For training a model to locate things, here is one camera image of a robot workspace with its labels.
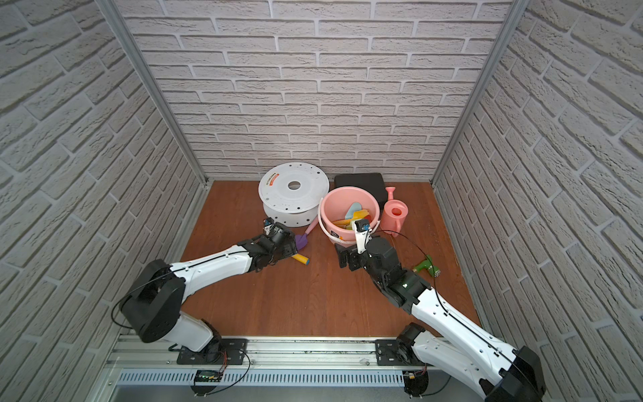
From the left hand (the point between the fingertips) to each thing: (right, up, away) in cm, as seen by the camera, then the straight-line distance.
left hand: (284, 240), depth 91 cm
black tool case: (+37, +24, +23) cm, 50 cm away
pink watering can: (+42, +9, +3) cm, 43 cm away
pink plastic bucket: (+19, +13, +1) cm, 23 cm away
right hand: (+24, +2, -15) cm, 28 cm away
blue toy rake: (+6, -7, +1) cm, 10 cm away
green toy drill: (+54, -9, -2) cm, 55 cm away
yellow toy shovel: (+25, +6, +5) cm, 26 cm away
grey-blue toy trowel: (+27, +12, +7) cm, 31 cm away
